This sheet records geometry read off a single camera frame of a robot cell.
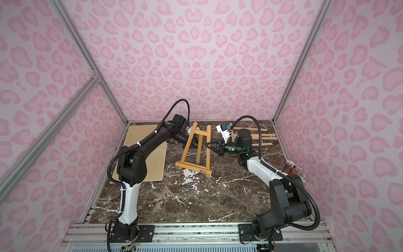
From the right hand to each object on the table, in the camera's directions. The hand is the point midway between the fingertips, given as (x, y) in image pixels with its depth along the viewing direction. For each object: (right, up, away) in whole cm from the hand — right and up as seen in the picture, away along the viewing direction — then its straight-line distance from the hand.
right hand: (209, 146), depth 78 cm
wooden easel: (-6, -11, +2) cm, 13 cm away
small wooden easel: (+39, +4, +33) cm, 51 cm away
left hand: (-3, -1, +9) cm, 10 cm away
